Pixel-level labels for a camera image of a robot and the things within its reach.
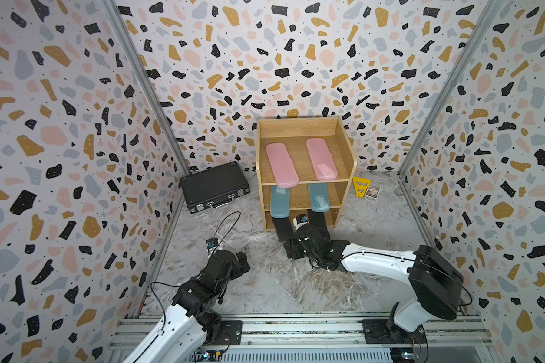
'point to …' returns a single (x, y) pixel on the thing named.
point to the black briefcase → (213, 187)
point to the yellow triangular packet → (361, 186)
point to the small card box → (372, 192)
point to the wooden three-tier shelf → (295, 152)
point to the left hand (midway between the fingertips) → (239, 258)
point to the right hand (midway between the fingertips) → (290, 245)
